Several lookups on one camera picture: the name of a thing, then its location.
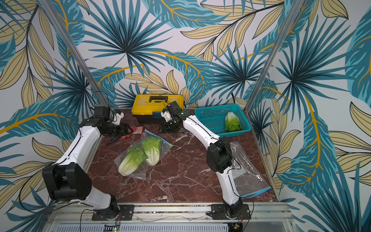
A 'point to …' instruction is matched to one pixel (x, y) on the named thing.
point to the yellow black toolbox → (147, 108)
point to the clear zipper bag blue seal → (141, 172)
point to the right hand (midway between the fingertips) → (162, 130)
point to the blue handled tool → (112, 142)
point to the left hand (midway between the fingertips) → (128, 132)
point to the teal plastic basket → (214, 118)
